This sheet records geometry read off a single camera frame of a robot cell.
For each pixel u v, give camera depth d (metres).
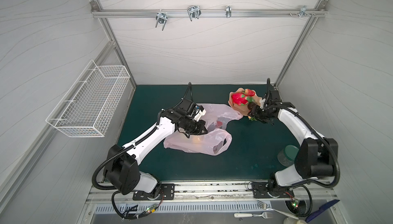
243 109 1.05
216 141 0.72
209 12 0.78
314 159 0.44
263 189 0.74
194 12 0.77
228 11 0.78
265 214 0.68
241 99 1.01
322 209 0.69
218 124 0.98
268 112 0.65
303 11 0.77
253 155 0.84
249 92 1.06
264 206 0.69
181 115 0.58
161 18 0.79
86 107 0.69
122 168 0.40
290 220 0.67
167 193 0.74
